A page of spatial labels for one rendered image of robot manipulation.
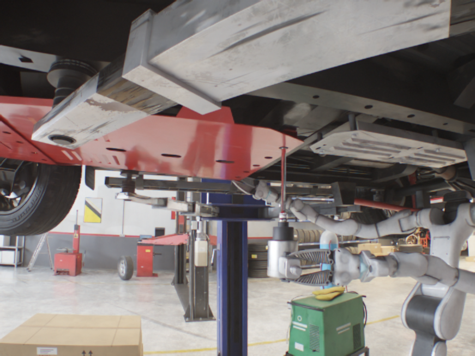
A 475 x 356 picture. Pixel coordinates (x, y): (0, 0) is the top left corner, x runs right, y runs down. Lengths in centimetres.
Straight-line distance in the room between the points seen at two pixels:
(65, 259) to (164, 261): 331
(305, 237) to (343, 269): 960
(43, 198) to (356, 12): 163
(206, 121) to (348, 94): 36
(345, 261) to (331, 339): 169
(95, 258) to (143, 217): 216
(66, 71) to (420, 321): 138
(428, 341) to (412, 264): 55
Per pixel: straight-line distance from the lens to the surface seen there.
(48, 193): 169
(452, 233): 139
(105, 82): 36
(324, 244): 361
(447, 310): 129
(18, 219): 182
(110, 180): 189
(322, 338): 239
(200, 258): 422
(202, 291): 449
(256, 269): 868
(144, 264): 876
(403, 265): 87
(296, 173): 171
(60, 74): 61
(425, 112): 86
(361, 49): 27
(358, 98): 71
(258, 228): 1072
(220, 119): 75
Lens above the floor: 132
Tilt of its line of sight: 11 degrees up
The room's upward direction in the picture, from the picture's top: straight up
